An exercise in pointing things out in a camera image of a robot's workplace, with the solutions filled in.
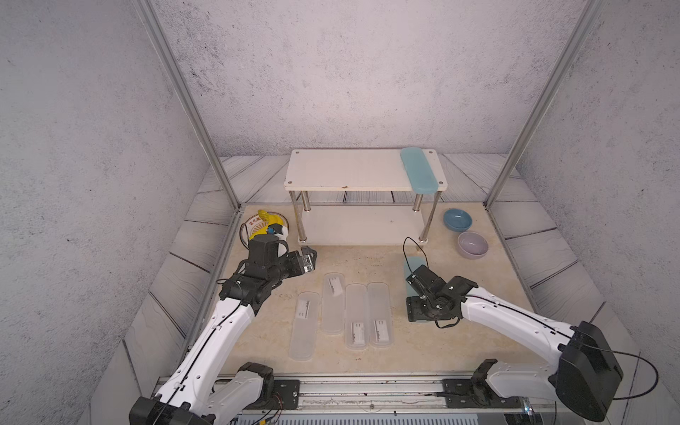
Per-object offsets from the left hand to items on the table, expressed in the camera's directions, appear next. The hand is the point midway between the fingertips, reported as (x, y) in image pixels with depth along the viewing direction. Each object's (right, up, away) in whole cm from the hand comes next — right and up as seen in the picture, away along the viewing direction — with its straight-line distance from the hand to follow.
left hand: (308, 255), depth 77 cm
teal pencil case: (+33, +26, +7) cm, 43 cm away
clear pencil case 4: (+22, -22, +15) cm, 35 cm away
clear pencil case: (-3, -24, +9) cm, 26 cm away
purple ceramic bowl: (+59, +1, +26) cm, 65 cm away
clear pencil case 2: (+6, -18, +12) cm, 22 cm away
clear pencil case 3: (+14, -20, +11) cm, 27 cm away
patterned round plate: (-29, +9, +37) cm, 48 cm away
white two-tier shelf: (+14, +26, +7) cm, 30 cm away
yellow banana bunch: (-21, +11, +34) cm, 42 cm away
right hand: (+33, -18, +5) cm, 38 cm away
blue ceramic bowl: (+58, +11, +36) cm, 69 cm away
